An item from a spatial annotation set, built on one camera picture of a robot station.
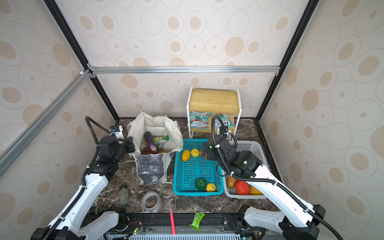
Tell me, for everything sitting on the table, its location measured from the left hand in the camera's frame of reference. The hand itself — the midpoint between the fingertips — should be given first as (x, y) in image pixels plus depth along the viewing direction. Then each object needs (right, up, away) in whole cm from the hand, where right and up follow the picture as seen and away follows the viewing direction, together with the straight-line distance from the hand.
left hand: (134, 135), depth 77 cm
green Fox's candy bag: (+51, +10, +18) cm, 55 cm away
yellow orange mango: (+63, -30, +2) cm, 70 cm away
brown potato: (+51, -26, +4) cm, 57 cm away
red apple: (+56, -28, 0) cm, 62 cm away
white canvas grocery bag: (+9, -17, -1) cm, 20 cm away
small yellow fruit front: (+40, -28, +2) cm, 49 cm away
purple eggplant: (+3, -3, +16) cm, 17 cm away
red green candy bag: (+34, +9, +15) cm, 38 cm away
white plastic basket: (+69, -8, +15) cm, 70 cm away
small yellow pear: (+31, -12, +17) cm, 37 cm away
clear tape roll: (+4, -34, +1) cm, 34 cm away
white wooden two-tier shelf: (+35, +18, +6) cm, 39 cm away
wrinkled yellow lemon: (+26, -13, +17) cm, 34 cm away
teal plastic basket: (+26, -23, +13) cm, 37 cm away
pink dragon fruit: (+2, -10, +13) cm, 16 cm away
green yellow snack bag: (+9, -3, +15) cm, 18 cm away
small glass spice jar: (-7, -33, +2) cm, 33 cm away
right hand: (+40, -5, -8) cm, 41 cm away
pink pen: (+20, -43, -4) cm, 48 cm away
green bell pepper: (+35, -27, +4) cm, 44 cm away
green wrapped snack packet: (+33, -41, -3) cm, 53 cm away
